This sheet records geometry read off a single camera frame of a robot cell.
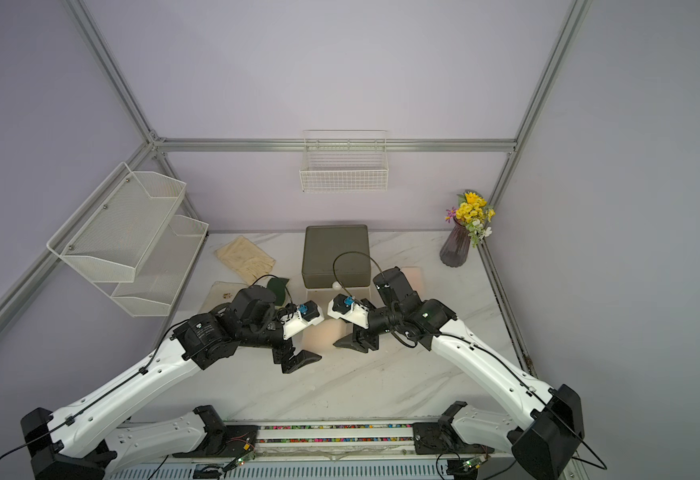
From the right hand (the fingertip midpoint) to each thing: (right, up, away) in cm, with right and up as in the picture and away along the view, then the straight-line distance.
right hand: (342, 332), depth 71 cm
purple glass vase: (+39, +22, +36) cm, 57 cm away
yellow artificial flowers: (+41, +32, +22) cm, 56 cm away
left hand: (-8, -2, -1) cm, 8 cm away
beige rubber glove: (-39, +17, +40) cm, 59 cm away
